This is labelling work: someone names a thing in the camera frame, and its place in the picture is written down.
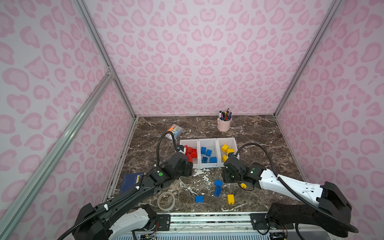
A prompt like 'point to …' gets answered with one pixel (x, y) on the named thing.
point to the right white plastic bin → (232, 143)
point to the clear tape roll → (166, 201)
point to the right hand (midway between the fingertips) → (226, 175)
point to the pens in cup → (225, 116)
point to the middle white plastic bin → (210, 144)
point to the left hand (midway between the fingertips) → (189, 162)
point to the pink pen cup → (223, 126)
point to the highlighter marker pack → (176, 130)
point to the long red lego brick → (190, 157)
